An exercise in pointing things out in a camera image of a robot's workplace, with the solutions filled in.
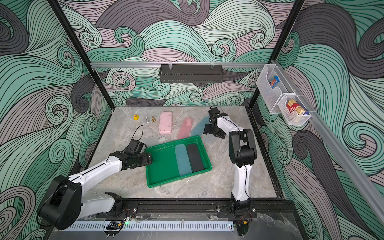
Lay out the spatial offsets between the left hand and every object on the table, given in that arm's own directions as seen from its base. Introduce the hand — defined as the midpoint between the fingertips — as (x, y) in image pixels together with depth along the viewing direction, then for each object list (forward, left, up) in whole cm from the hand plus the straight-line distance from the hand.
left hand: (147, 158), depth 87 cm
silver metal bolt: (+32, +6, -3) cm, 33 cm away
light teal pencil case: (0, -22, -4) cm, 22 cm away
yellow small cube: (+34, +15, -2) cm, 38 cm away
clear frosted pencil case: (+15, -3, -3) cm, 16 cm away
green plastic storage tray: (-4, -11, -5) cm, 12 cm away
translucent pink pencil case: (+27, -23, -4) cm, 35 cm away
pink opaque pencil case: (+29, -8, -2) cm, 30 cm away
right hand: (+18, -43, -1) cm, 47 cm away
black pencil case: (+1, -29, -3) cm, 29 cm away
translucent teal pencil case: (+25, -32, -5) cm, 41 cm away
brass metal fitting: (+33, +2, -2) cm, 33 cm away
